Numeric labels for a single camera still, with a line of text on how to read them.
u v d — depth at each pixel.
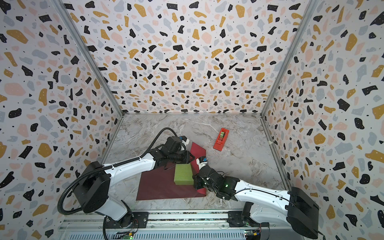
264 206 0.49
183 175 0.82
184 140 0.79
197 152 0.89
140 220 0.73
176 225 0.73
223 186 0.58
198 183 0.68
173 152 0.68
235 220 0.73
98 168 0.46
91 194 0.43
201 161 0.70
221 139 1.00
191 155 0.82
